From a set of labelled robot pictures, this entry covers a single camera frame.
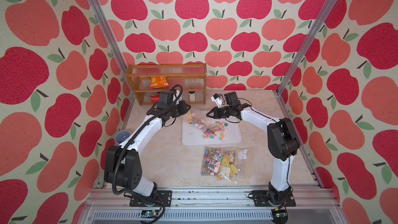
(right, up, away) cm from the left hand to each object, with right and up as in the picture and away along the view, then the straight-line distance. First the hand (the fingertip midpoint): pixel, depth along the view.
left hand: (191, 108), depth 84 cm
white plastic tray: (-1, -18, +12) cm, 21 cm away
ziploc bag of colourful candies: (+11, -12, +15) cm, 22 cm away
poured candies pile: (+16, -14, +15) cm, 26 cm away
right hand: (+10, -5, +9) cm, 14 cm away
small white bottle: (-1, +8, +24) cm, 26 cm away
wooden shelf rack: (-30, +19, +20) cm, 41 cm away
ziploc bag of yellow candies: (+24, -31, -2) cm, 39 cm away
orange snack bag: (-23, +17, +18) cm, 34 cm away
